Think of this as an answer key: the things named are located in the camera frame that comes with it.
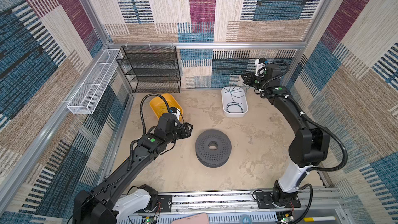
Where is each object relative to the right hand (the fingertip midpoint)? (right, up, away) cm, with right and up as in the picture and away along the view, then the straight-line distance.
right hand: (241, 76), depth 84 cm
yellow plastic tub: (-43, -11, +26) cm, 52 cm away
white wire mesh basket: (-88, -12, +7) cm, 89 cm away
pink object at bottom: (-22, -65, -16) cm, 71 cm away
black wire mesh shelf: (-57, +10, +26) cm, 63 cm away
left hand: (-27, -25, -8) cm, 37 cm away
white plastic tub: (+2, -19, +25) cm, 31 cm away
